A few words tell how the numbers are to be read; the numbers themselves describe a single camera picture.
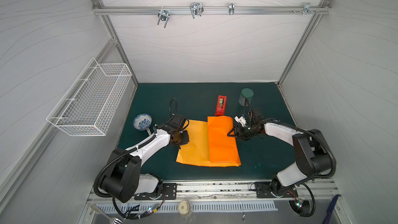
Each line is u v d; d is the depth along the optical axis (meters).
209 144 0.88
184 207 0.61
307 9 0.77
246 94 1.01
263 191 0.73
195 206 0.70
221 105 1.01
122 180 0.41
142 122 0.98
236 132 0.80
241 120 0.86
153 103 1.11
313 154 0.45
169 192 0.74
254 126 0.69
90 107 0.69
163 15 0.79
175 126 0.68
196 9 0.77
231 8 0.78
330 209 0.70
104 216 0.67
